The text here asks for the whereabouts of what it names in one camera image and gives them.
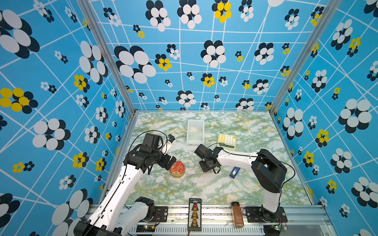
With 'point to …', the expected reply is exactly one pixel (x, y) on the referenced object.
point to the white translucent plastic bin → (195, 133)
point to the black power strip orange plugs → (195, 214)
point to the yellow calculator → (227, 142)
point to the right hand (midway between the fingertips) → (206, 166)
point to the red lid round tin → (177, 169)
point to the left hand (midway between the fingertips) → (168, 153)
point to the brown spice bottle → (237, 215)
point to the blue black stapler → (234, 173)
